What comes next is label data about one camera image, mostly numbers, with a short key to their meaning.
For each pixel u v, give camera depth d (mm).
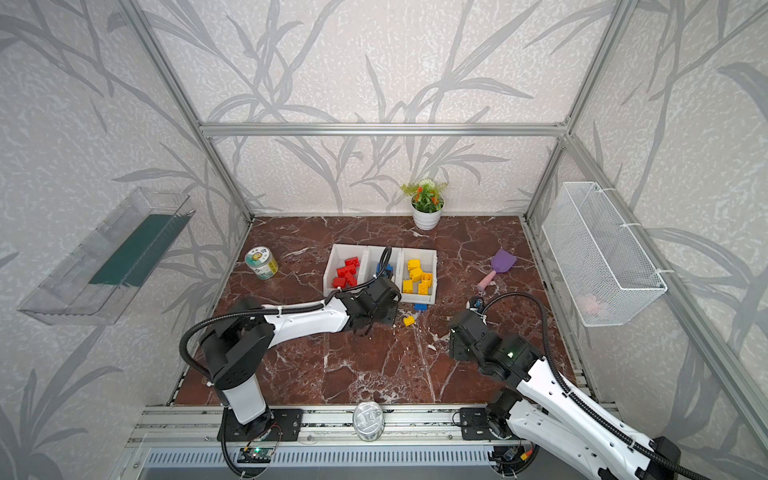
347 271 1012
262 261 973
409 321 912
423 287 983
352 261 1052
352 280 987
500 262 1069
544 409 483
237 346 462
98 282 632
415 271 1016
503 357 509
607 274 607
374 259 1031
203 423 753
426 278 980
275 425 722
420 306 953
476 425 728
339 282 990
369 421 697
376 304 693
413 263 1019
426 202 1050
